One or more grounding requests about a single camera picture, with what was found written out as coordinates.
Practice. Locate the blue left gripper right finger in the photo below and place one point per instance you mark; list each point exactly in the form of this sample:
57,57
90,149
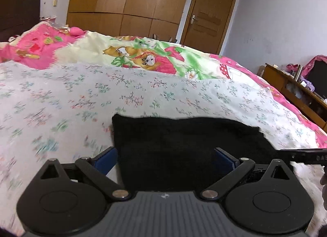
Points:
224,162

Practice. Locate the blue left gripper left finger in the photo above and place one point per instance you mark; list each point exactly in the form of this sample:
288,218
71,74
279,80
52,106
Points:
106,160

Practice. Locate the black pants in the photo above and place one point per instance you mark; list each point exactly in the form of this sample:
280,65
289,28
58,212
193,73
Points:
161,154

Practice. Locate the wooden side cabinet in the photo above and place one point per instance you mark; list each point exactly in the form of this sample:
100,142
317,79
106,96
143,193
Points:
302,98

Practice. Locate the black television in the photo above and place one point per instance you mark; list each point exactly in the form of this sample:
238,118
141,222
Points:
318,77

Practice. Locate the floral white bed quilt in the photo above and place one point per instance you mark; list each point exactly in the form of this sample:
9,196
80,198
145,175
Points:
60,89

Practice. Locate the brown wooden door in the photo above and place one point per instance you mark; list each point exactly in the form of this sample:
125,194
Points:
206,24

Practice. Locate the brown wooden wardrobe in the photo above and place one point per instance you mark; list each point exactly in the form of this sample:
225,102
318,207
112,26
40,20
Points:
163,19

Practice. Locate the dark wooden headboard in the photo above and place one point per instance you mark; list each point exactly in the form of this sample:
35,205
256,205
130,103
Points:
18,16

